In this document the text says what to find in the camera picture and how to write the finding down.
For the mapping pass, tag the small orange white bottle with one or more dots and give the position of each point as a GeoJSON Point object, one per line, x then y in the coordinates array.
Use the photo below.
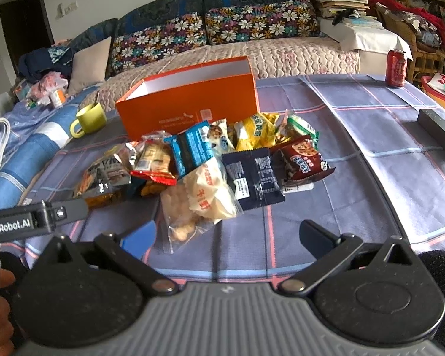
{"type": "Point", "coordinates": [57, 98]}

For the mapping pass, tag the green mug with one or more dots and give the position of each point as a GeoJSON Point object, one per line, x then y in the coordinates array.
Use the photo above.
{"type": "Point", "coordinates": [88, 122]}

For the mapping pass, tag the blue striped rolled blanket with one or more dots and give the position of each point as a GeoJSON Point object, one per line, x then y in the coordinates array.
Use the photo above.
{"type": "Point", "coordinates": [33, 155]}

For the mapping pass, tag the right floral cushion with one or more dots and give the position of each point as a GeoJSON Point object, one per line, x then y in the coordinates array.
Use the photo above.
{"type": "Point", "coordinates": [277, 20]}

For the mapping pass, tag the floral cushion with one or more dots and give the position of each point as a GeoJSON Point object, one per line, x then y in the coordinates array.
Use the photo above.
{"type": "Point", "coordinates": [177, 35]}
{"type": "Point", "coordinates": [277, 20]}

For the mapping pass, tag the left floral cushion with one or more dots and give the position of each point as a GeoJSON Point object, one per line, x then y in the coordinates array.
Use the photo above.
{"type": "Point", "coordinates": [177, 35]}

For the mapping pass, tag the dark grey rectangular box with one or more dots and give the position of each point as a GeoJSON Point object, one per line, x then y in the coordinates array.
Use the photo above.
{"type": "Point", "coordinates": [433, 124]}

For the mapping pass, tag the yellow egg-yolk pie packet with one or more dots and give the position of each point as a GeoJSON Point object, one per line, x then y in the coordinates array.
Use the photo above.
{"type": "Point", "coordinates": [257, 131]}

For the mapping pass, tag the dark navy snack packet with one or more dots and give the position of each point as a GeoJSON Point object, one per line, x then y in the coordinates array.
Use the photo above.
{"type": "Point", "coordinates": [251, 177]}

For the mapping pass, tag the person's left hand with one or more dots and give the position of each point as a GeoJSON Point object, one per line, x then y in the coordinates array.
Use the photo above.
{"type": "Point", "coordinates": [0, 318]}

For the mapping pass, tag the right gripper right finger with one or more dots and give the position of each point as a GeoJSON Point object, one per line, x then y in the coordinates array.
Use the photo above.
{"type": "Point", "coordinates": [333, 255]}

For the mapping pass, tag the blue chocolate-chip cookie packet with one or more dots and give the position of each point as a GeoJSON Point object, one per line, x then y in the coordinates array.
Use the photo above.
{"type": "Point", "coordinates": [219, 139]}

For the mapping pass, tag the orange cardboard box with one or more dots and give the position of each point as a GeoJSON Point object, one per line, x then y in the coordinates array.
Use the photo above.
{"type": "Point", "coordinates": [175, 100]}

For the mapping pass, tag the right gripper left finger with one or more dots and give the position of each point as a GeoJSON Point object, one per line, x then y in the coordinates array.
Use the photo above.
{"type": "Point", "coordinates": [125, 252]}

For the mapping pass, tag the red clear cracker packet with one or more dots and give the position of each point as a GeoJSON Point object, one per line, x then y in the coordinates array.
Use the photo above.
{"type": "Point", "coordinates": [154, 161]}

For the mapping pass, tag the red soda can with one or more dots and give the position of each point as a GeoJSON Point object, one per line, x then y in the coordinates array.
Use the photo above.
{"type": "Point", "coordinates": [396, 68]}

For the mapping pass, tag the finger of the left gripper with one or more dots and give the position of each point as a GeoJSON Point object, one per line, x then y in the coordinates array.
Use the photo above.
{"type": "Point", "coordinates": [64, 212]}

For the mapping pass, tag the silver orange snack packet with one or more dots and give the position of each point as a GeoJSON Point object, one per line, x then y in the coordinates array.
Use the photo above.
{"type": "Point", "coordinates": [103, 182]}

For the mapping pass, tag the green white snack packet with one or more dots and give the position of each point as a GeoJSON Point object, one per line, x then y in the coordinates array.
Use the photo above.
{"type": "Point", "coordinates": [294, 126]}

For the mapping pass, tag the clear bag pale pastry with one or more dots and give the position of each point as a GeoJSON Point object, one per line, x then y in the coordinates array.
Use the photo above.
{"type": "Point", "coordinates": [198, 202]}

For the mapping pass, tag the dark red cookie packet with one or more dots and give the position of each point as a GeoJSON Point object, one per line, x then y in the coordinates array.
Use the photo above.
{"type": "Point", "coordinates": [298, 162]}

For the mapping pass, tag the metal spoon in mug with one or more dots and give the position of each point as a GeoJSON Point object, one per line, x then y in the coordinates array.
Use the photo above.
{"type": "Point", "coordinates": [89, 103]}

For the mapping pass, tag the beige plain pillow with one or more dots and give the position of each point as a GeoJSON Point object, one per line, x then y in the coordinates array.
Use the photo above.
{"type": "Point", "coordinates": [89, 66]}

